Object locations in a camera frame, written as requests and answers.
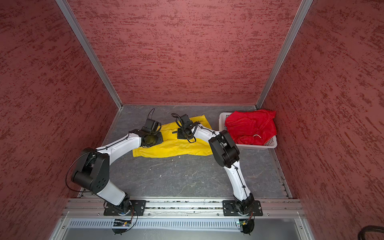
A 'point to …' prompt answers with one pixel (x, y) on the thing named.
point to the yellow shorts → (173, 146)
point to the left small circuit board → (121, 222)
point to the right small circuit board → (242, 223)
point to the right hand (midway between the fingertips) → (179, 137)
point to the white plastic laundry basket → (271, 143)
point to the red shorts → (252, 127)
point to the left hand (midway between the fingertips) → (160, 142)
